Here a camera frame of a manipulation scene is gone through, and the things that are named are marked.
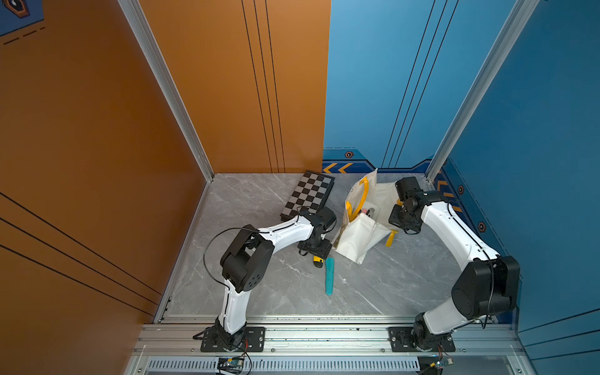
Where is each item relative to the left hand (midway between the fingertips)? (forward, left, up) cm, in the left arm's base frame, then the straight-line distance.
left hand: (319, 248), depth 92 cm
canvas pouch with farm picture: (+21, -23, 0) cm, 31 cm away
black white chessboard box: (+28, +3, +2) cm, 29 cm away
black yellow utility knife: (-6, +1, 0) cm, 6 cm away
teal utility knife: (-6, -4, -1) cm, 7 cm away
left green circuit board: (-38, +28, -4) cm, 47 cm away
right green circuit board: (-37, -36, -1) cm, 51 cm away
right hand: (+5, -29, +12) cm, 31 cm away
